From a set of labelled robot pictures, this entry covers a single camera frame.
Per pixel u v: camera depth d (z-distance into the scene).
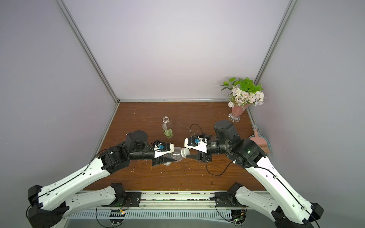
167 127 0.95
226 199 0.66
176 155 0.59
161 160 0.56
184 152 0.58
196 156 0.51
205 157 0.50
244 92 0.85
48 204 0.39
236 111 0.97
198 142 0.47
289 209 0.36
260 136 0.94
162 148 0.51
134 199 0.74
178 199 0.75
